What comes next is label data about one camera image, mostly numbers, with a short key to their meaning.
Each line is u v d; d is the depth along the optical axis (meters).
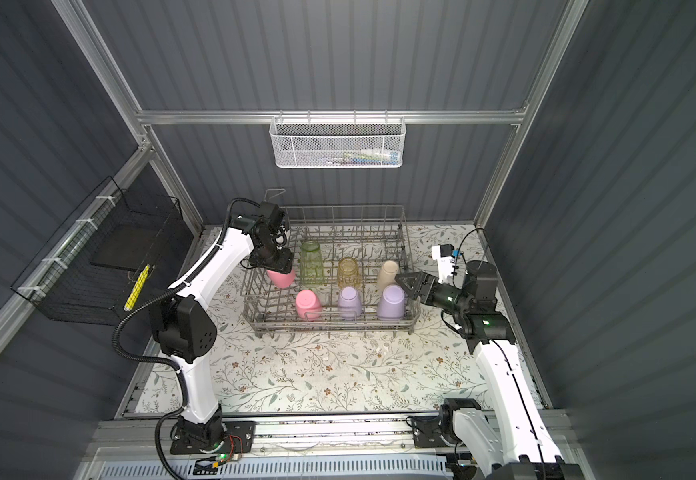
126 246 0.77
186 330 0.51
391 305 0.81
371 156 0.91
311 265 0.96
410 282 0.74
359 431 0.75
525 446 0.39
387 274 0.89
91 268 0.72
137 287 0.69
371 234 1.08
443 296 0.64
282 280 0.87
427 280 0.63
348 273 0.91
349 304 0.84
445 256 0.66
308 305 0.83
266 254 0.75
